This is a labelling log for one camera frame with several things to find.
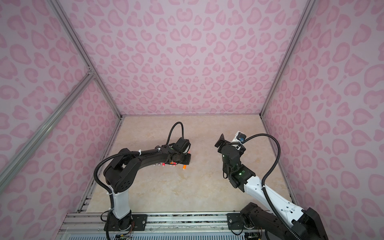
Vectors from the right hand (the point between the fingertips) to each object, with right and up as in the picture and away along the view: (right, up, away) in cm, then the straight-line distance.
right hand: (227, 136), depth 77 cm
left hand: (-20, -14, +17) cm, 30 cm away
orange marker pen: (-23, -20, +15) cm, 34 cm away
